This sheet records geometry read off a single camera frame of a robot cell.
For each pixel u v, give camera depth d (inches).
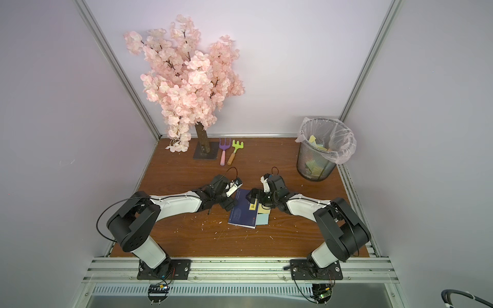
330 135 36.8
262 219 32.9
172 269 28.1
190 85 25.2
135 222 18.0
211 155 44.1
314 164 34.7
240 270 29.1
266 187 32.5
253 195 31.4
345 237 17.2
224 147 44.8
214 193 27.9
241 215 34.2
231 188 30.5
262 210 34.2
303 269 28.4
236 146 44.8
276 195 27.8
